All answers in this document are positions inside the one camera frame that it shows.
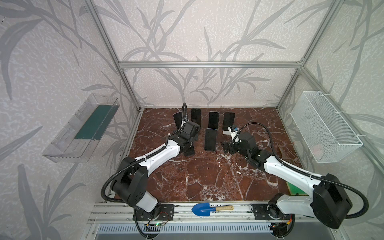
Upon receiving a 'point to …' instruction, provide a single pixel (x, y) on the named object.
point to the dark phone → (228, 120)
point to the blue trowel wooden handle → (204, 208)
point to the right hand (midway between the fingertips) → (228, 137)
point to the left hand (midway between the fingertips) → (188, 131)
